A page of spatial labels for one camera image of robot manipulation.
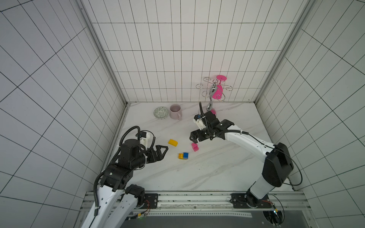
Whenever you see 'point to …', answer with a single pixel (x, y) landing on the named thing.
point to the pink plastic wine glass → (218, 93)
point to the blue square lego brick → (186, 155)
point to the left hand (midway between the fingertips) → (160, 153)
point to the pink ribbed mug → (175, 111)
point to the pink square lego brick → (195, 147)
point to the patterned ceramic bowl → (161, 112)
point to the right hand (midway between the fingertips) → (196, 132)
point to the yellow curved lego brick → (173, 142)
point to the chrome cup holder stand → (213, 86)
